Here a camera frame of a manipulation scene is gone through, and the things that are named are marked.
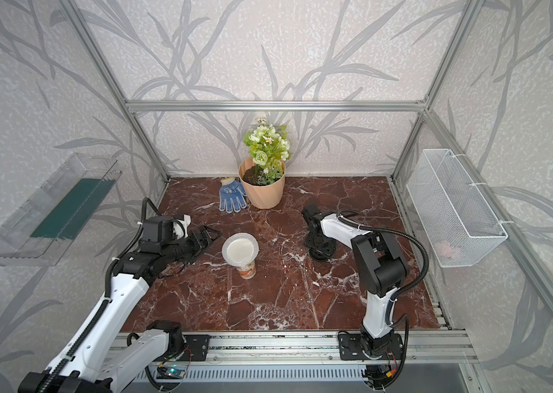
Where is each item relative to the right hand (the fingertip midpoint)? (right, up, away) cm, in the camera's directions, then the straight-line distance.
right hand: (315, 247), depth 96 cm
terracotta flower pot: (-22, +20, +4) cm, 30 cm away
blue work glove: (-37, +20, +17) cm, 46 cm away
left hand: (-33, +7, -20) cm, 39 cm away
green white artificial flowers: (-18, +39, -3) cm, 43 cm away
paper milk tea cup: (-24, -6, -13) cm, 28 cm away
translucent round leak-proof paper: (-26, +3, -17) cm, 31 cm away
